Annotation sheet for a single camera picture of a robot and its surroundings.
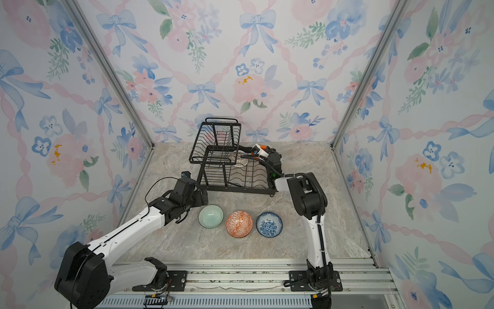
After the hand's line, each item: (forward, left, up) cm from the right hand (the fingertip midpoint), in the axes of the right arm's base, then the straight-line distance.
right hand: (270, 144), depth 102 cm
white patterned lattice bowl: (-18, +16, +10) cm, 26 cm away
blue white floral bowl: (-38, +1, -13) cm, 41 cm away
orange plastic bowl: (-3, +4, +2) cm, 5 cm away
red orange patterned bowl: (-39, +15, -11) cm, 43 cm away
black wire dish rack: (-22, +20, +9) cm, 31 cm away
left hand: (-29, +33, -1) cm, 44 cm away
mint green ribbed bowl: (-36, +28, -12) cm, 47 cm away
